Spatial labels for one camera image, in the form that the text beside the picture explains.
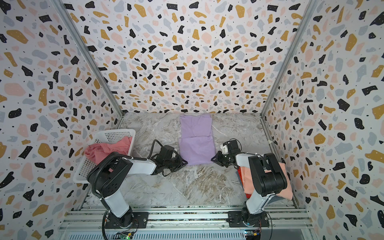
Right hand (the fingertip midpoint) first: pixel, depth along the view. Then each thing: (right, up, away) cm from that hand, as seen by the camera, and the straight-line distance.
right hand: (210, 157), depth 94 cm
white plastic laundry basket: (-71, -2, -8) cm, 72 cm away
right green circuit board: (+19, -32, -22) cm, 43 cm away
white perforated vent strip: (-23, -32, -24) cm, 46 cm away
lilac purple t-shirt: (-9, +8, +10) cm, 16 cm away
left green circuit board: (-42, -32, -24) cm, 58 cm away
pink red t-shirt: (-67, +4, -6) cm, 67 cm away
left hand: (-13, -2, -3) cm, 13 cm away
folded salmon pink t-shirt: (+21, -15, -13) cm, 28 cm away
